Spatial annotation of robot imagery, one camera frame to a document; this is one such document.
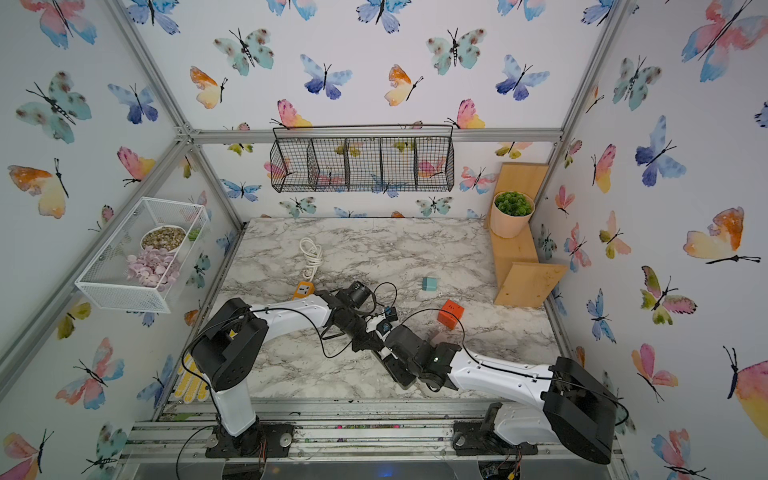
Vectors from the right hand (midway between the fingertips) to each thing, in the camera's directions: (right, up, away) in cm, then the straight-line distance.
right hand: (393, 353), depth 81 cm
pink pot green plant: (+38, +40, +18) cm, 58 cm away
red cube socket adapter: (+16, +8, +10) cm, 20 cm away
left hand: (-3, 0, +7) cm, 8 cm away
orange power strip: (-30, +15, +17) cm, 37 cm away
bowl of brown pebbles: (-53, +31, -11) cm, 62 cm away
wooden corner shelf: (+36, +20, +4) cm, 41 cm away
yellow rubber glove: (-55, -9, +1) cm, 55 cm away
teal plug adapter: (+12, +17, +20) cm, 29 cm away
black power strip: (+3, -2, -10) cm, 10 cm away
